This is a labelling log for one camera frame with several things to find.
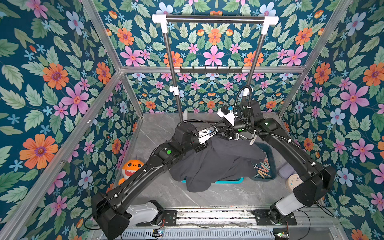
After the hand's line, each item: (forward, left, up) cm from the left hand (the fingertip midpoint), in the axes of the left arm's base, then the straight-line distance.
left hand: (208, 131), depth 70 cm
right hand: (+2, -5, +2) cm, 5 cm away
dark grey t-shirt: (-8, -7, -12) cm, 16 cm away
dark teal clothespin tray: (-9, -34, -30) cm, 46 cm away
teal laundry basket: (-17, -5, -20) cm, 27 cm away
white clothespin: (-5, -21, -3) cm, 22 cm away
